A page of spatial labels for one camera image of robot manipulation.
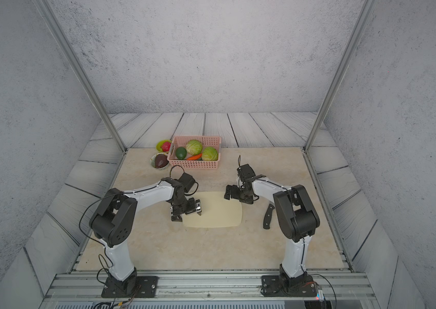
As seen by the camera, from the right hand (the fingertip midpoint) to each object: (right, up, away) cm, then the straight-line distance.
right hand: (232, 197), depth 96 cm
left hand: (-16, -8, -5) cm, 19 cm away
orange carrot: (-21, +20, +18) cm, 35 cm away
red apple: (-38, +27, +19) cm, 50 cm away
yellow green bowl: (-43, +28, +22) cm, 56 cm away
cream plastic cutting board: (-7, -7, -2) cm, 10 cm away
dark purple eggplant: (-39, +18, +12) cm, 45 cm away
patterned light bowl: (-44, +17, +14) cm, 50 cm away
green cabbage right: (-12, +22, +12) cm, 28 cm away
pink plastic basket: (-30, +30, +24) cm, 49 cm away
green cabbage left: (-21, +26, +19) cm, 38 cm away
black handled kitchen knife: (+15, -11, -7) cm, 20 cm away
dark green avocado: (-29, +23, +19) cm, 42 cm away
